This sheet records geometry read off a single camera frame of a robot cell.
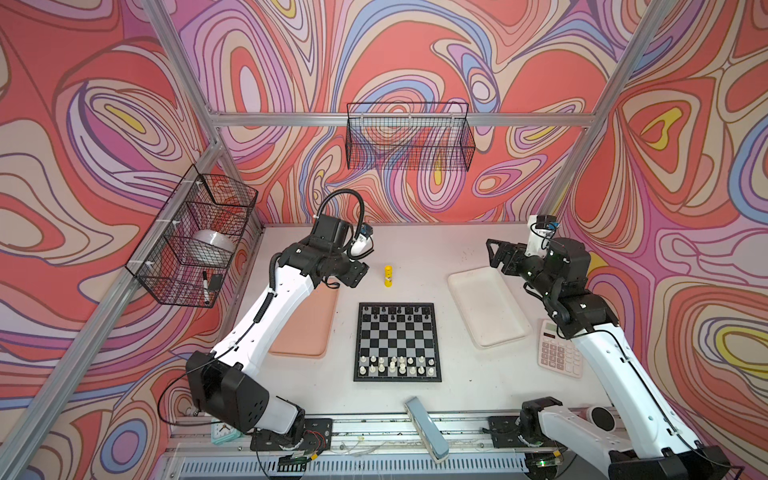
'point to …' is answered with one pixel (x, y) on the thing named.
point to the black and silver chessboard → (397, 342)
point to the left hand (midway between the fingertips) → (357, 261)
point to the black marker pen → (205, 287)
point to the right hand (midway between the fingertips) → (503, 249)
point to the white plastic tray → (488, 306)
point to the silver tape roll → (212, 244)
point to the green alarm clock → (223, 432)
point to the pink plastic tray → (306, 330)
